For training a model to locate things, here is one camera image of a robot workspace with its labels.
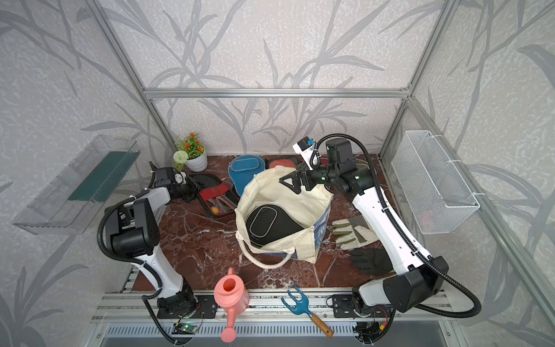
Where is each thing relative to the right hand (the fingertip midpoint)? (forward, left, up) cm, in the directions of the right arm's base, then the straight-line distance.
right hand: (289, 172), depth 69 cm
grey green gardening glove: (-6, -26, -34) cm, 43 cm away
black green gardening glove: (-18, -31, -33) cm, 48 cm away
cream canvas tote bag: (0, -9, -22) cm, 24 cm away
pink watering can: (-30, +19, -22) cm, 42 cm away
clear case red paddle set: (+35, +4, -32) cm, 47 cm away
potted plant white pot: (+30, +49, -20) cm, 61 cm away
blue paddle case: (+28, +25, -29) cm, 47 cm away
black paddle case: (-3, +11, -31) cm, 33 cm away
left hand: (+14, +39, -25) cm, 49 cm away
